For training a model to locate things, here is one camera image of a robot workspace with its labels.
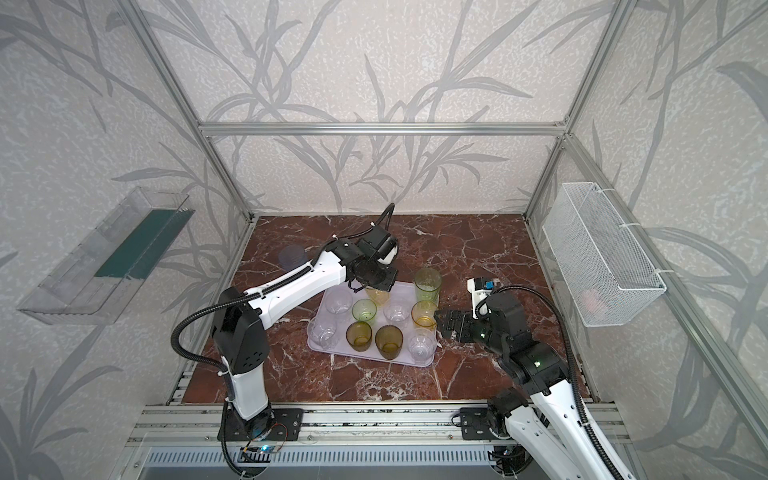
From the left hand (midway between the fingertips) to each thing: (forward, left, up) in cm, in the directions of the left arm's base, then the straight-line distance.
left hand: (392, 282), depth 84 cm
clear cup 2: (-4, -1, -9) cm, 10 cm away
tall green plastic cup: (+3, -11, -6) cm, 13 cm away
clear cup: (-10, +21, -14) cm, 27 cm away
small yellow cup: (-7, -9, -6) cm, 13 cm away
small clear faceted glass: (-13, -9, -13) cm, 20 cm away
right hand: (-12, -14, +6) cm, 19 cm away
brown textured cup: (-13, +1, -9) cm, 16 cm away
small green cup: (-3, +9, -11) cm, 14 cm away
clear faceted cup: (-2, +16, -8) cm, 18 cm away
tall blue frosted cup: (+14, +34, -6) cm, 37 cm away
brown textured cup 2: (-11, +10, -12) cm, 19 cm away
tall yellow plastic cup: (-1, +3, -6) cm, 7 cm away
